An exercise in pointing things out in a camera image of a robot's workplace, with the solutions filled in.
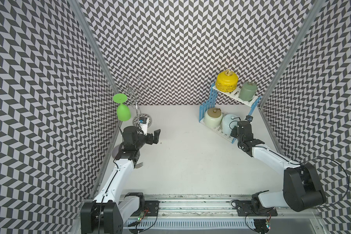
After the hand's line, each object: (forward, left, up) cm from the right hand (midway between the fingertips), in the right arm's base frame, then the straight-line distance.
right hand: (236, 129), depth 90 cm
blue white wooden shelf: (+15, +2, +15) cm, 21 cm away
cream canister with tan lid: (+12, +12, -3) cm, 17 cm away
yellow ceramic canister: (+19, +7, +23) cm, 30 cm away
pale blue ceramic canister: (+7, +3, -2) cm, 8 cm away
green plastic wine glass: (+6, +68, +12) cm, 69 cm away
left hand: (-4, +51, +7) cm, 51 cm away
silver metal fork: (-19, +60, -9) cm, 63 cm away
